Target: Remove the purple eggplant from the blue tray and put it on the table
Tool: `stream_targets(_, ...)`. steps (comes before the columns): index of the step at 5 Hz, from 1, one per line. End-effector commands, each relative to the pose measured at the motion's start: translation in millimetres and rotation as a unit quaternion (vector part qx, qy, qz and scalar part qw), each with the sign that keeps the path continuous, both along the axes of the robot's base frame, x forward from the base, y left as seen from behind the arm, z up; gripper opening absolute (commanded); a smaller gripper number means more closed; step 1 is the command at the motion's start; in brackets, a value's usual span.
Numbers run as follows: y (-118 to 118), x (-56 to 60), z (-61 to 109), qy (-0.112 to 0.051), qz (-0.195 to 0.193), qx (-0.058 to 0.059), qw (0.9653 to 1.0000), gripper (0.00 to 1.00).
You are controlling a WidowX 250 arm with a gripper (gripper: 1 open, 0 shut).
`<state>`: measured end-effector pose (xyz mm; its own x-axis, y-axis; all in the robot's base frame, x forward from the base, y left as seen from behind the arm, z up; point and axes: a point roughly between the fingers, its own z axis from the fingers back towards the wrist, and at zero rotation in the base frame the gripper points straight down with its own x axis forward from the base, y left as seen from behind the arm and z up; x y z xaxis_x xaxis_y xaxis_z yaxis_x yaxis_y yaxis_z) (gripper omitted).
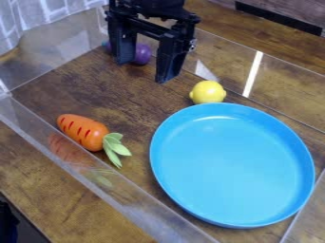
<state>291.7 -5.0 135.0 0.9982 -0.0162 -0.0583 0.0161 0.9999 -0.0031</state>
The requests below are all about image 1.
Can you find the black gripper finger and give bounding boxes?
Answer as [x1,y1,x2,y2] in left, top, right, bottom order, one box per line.
[108,19,137,65]
[155,31,195,84]

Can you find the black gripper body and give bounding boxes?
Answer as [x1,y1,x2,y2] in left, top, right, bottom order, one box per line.
[105,0,200,43]

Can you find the blue round tray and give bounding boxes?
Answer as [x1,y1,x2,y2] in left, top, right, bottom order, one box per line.
[149,103,314,228]

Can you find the purple toy eggplant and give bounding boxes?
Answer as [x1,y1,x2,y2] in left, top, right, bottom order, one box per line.
[101,41,152,65]

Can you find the yellow toy lemon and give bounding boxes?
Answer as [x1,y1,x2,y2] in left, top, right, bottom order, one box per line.
[188,81,226,104]

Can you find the white patterned curtain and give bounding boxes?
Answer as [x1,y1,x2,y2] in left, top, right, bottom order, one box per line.
[0,0,109,56]

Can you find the orange toy carrot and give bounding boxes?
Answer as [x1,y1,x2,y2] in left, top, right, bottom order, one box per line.
[56,114,132,168]

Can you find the clear acrylic enclosure wall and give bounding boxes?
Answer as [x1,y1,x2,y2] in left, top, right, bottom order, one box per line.
[0,1,325,243]

